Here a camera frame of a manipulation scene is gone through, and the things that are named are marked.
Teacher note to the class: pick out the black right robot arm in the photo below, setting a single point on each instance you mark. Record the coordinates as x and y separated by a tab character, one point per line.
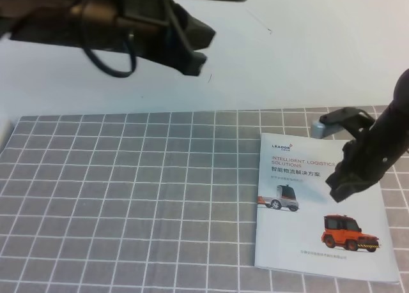
396	113

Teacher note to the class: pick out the grey grid tablecloth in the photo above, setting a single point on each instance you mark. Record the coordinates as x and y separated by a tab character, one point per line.
156	202

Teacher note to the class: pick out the white logistics brochure book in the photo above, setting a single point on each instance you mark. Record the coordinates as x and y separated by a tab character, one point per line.
300	227

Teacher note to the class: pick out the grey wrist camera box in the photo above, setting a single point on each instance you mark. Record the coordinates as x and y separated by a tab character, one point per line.
321	131

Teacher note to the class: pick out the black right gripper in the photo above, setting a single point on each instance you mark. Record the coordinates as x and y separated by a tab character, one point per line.
366	160

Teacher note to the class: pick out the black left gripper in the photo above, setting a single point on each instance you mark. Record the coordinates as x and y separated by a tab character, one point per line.
161	31

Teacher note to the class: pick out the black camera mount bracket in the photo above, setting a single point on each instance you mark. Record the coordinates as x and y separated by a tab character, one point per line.
355	121

